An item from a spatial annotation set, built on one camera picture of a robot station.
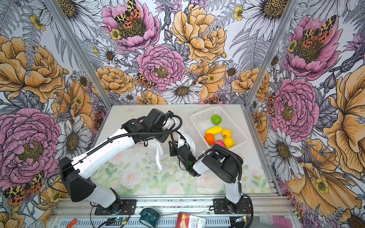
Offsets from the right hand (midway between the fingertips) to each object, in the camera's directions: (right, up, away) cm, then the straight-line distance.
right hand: (171, 145), depth 91 cm
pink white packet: (+53, -33, -21) cm, 66 cm away
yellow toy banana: (+29, +8, +11) cm, 32 cm away
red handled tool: (-46, -34, -20) cm, 61 cm away
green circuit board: (-23, -33, -19) cm, 45 cm away
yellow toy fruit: (+37, +1, +2) cm, 37 cm away
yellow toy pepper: (+37, +7, +8) cm, 39 cm away
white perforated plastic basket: (+40, +14, +11) cm, 43 cm away
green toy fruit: (+31, +16, +15) cm, 38 cm away
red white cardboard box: (+10, -31, -23) cm, 40 cm away
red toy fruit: (+31, +1, +1) cm, 31 cm away
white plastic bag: (-5, +1, -16) cm, 17 cm away
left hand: (-3, +8, -13) cm, 16 cm away
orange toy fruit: (+25, +3, +3) cm, 25 cm away
